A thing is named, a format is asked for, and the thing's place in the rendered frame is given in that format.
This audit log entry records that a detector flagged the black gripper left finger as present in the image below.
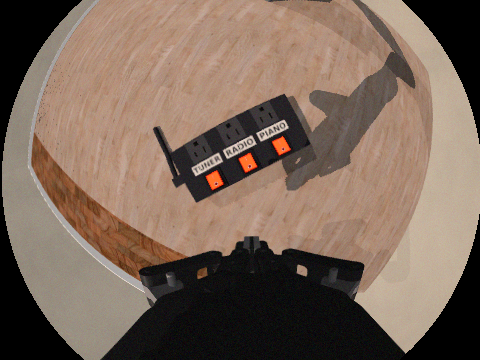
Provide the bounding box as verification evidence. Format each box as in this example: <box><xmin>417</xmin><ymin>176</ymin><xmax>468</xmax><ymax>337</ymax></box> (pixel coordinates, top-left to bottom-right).
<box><xmin>139</xmin><ymin>236</ymin><xmax>252</xmax><ymax>307</ymax></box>

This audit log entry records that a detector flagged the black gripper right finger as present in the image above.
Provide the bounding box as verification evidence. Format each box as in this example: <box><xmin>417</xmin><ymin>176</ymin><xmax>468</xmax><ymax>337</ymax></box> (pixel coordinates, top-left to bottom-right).
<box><xmin>251</xmin><ymin>236</ymin><xmax>364</xmax><ymax>300</ymax></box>

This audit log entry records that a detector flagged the black power strip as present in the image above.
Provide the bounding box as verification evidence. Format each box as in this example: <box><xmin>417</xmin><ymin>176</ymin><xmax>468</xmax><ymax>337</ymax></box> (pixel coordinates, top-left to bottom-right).
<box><xmin>153</xmin><ymin>94</ymin><xmax>310</xmax><ymax>203</ymax></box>

